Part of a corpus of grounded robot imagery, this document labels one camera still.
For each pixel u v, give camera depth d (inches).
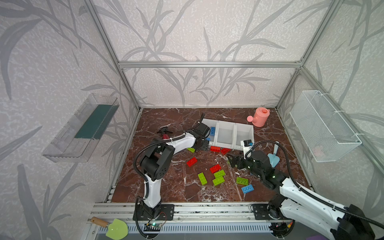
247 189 31.9
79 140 24.9
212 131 40.6
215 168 34.1
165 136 39.9
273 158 35.8
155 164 20.0
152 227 28.3
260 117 40.1
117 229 27.4
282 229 28.2
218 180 32.5
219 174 34.1
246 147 27.7
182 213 29.6
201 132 30.3
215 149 37.4
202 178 32.9
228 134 40.3
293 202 23.8
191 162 35.1
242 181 32.5
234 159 27.8
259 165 23.9
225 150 37.0
